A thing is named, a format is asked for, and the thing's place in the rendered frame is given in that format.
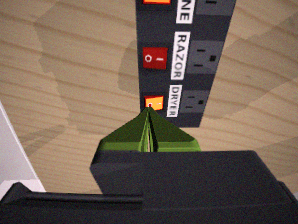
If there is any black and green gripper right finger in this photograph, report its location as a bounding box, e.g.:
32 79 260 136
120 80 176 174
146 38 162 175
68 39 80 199
149 107 201 152

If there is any black power strip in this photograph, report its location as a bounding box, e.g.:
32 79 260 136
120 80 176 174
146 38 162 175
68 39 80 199
135 0 236 128

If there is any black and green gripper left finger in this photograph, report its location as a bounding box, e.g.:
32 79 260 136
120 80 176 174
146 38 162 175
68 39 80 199
95 107 149 153

